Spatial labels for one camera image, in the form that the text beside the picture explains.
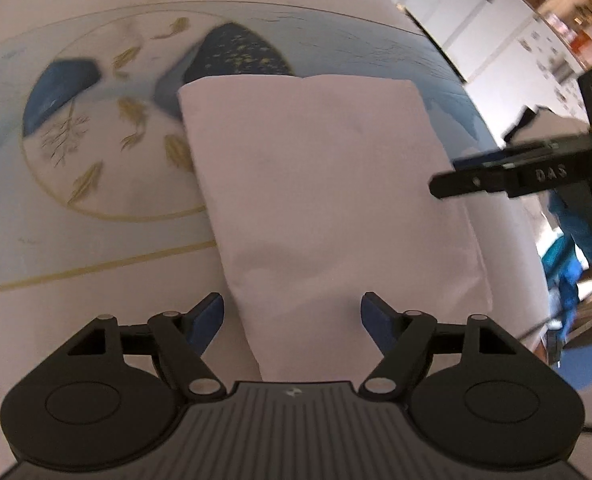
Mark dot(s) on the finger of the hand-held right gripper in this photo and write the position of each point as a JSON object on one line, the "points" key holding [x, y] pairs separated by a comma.
{"points": [[470, 182], [485, 158]]}

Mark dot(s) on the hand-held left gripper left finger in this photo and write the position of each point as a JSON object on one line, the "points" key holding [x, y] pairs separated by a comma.
{"points": [[208, 322]]}

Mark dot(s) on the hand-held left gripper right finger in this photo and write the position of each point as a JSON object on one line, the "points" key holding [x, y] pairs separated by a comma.
{"points": [[378, 322]]}

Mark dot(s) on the white t-shirt navy collar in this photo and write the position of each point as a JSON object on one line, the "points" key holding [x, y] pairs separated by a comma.
{"points": [[326, 185]]}

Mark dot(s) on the white cabinet with stickers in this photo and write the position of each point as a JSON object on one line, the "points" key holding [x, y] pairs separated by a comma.
{"points": [[490, 40]]}

